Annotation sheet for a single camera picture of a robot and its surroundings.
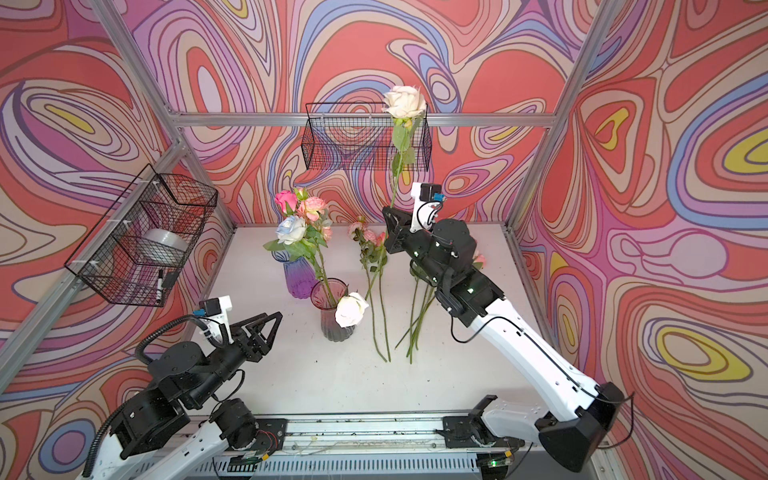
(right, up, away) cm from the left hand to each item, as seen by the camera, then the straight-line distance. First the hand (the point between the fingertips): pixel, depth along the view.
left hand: (279, 316), depth 63 cm
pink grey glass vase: (+6, +2, +17) cm, 18 cm away
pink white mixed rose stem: (+35, -3, +34) cm, 49 cm away
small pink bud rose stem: (+18, +14, +45) cm, 50 cm away
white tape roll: (-32, +17, +11) cm, 38 cm away
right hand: (+22, +21, 0) cm, 31 cm away
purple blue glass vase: (-6, +6, +37) cm, 38 cm away
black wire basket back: (+13, +54, +38) cm, 67 cm away
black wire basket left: (-36, +15, +7) cm, 40 cm away
